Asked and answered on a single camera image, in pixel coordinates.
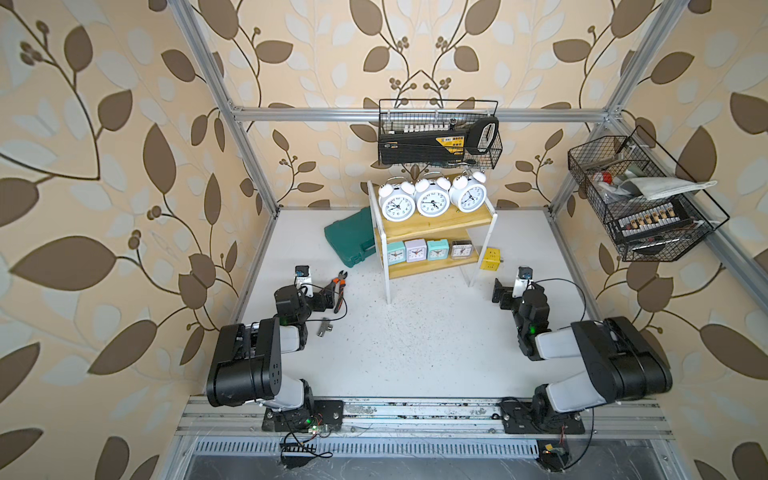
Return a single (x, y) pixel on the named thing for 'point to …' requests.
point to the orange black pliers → (341, 280)
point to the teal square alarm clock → (396, 252)
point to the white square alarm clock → (416, 250)
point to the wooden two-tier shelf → (455, 225)
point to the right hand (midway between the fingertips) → (514, 280)
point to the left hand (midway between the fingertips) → (318, 280)
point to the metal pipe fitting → (324, 326)
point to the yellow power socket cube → (491, 259)
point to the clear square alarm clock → (461, 250)
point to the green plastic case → (353, 238)
